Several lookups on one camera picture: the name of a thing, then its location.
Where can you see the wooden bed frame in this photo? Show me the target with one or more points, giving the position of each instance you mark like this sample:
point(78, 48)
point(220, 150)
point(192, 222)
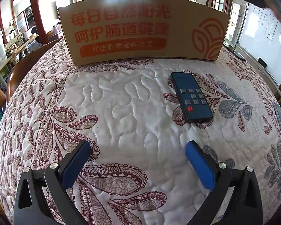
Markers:
point(21, 69)

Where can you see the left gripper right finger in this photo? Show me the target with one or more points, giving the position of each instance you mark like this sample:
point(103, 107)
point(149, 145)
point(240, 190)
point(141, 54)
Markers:
point(244, 207)

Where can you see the whiteboard on wall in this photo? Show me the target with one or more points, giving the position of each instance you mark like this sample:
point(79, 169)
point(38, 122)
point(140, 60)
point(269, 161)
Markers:
point(261, 37)

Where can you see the dark blue remote control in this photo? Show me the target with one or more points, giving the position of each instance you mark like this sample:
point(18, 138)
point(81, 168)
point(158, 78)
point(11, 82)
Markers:
point(191, 99)

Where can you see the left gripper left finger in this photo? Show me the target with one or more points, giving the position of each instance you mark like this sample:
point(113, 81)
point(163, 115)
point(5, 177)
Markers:
point(30, 206)

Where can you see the brown cardboard box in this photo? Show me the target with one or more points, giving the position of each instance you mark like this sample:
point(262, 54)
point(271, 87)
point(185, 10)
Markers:
point(110, 30)

